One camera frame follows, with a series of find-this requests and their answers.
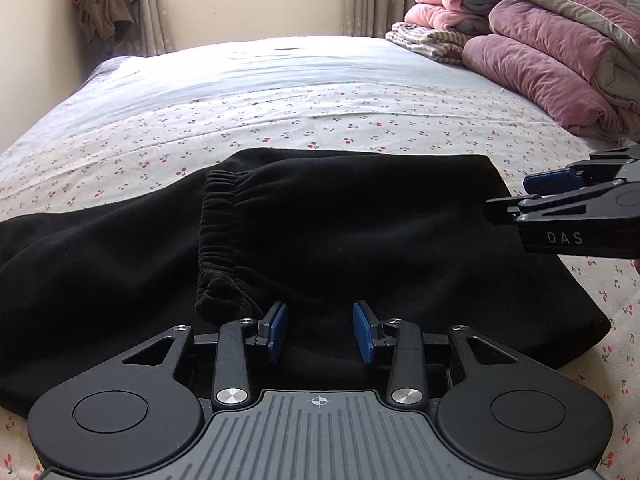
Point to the light grey bed blanket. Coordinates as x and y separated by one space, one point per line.
250 75

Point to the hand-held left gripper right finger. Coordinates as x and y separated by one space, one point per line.
362 330

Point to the folded purple quilt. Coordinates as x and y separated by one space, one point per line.
525 65

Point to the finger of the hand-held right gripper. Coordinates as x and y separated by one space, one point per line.
550 205
550 182

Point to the folded striped cloth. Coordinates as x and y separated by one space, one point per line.
430 42

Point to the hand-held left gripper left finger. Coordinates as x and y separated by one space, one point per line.
276 330

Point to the black pants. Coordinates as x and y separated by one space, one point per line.
375 240

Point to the brown hanging jacket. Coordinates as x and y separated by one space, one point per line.
105 5

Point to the bed with cherry print sheet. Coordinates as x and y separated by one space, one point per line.
350 115

